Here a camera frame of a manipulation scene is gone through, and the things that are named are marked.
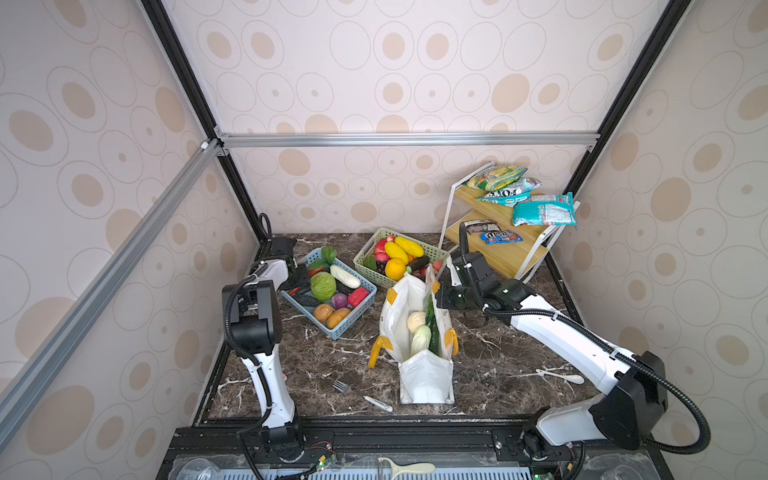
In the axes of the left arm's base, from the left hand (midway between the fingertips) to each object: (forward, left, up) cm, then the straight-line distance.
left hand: (307, 270), depth 102 cm
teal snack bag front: (-3, -68, +31) cm, 75 cm away
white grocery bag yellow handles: (-20, -36, 0) cm, 41 cm away
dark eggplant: (+5, -39, -2) cm, 39 cm away
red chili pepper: (-11, -18, +1) cm, 21 cm away
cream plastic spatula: (-56, -35, -4) cm, 66 cm away
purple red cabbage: (-12, -12, 0) cm, 17 cm away
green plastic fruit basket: (+5, -20, -1) cm, 20 cm away
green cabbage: (-9, -7, +3) cm, 12 cm away
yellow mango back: (+9, -35, +2) cm, 36 cm away
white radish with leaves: (-26, -38, +2) cm, 46 cm away
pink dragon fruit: (+8, -25, -1) cm, 26 cm away
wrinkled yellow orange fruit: (-3, -30, +5) cm, 31 cm away
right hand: (-18, -41, +13) cm, 47 cm away
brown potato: (-17, -8, +2) cm, 19 cm away
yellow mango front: (+8, -30, +1) cm, 31 cm away
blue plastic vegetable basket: (-5, -19, +2) cm, 20 cm away
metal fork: (-37, -15, -5) cm, 40 cm away
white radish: (-4, -13, +2) cm, 14 cm away
